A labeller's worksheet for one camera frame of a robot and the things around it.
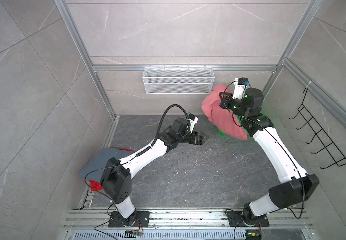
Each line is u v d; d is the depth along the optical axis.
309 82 0.70
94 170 0.43
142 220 0.73
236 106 0.61
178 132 0.61
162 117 0.60
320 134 0.68
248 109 0.54
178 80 0.98
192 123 0.71
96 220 0.75
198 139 0.69
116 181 0.44
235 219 0.73
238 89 0.61
